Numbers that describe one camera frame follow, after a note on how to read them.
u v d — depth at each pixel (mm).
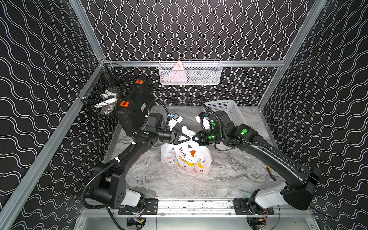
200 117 637
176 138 673
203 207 763
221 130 516
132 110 881
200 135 586
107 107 744
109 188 418
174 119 700
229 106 1131
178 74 901
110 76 983
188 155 696
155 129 651
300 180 400
